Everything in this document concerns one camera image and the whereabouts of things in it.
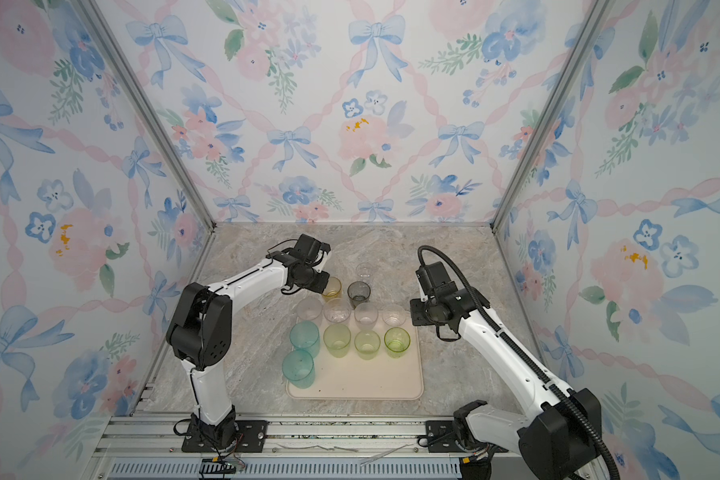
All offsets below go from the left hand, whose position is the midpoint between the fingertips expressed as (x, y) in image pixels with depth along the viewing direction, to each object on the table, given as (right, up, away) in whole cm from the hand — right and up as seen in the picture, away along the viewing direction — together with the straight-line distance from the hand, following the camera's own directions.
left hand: (324, 280), depth 95 cm
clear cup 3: (+13, +3, +8) cm, 15 cm away
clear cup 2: (+13, -11, -3) cm, 17 cm away
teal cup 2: (-5, -23, -13) cm, 27 cm away
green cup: (+22, -17, -7) cm, 29 cm away
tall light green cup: (+5, -17, -7) cm, 19 cm away
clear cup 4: (+22, -11, 0) cm, 25 cm away
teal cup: (-4, -14, -12) cm, 19 cm away
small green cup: (+14, -19, -6) cm, 24 cm away
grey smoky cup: (+11, -4, +3) cm, 12 cm away
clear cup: (-4, -8, -4) cm, 10 cm away
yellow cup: (+2, -3, +2) cm, 4 cm away
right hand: (+28, -7, -14) cm, 32 cm away
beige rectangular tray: (+10, -26, -12) cm, 31 cm away
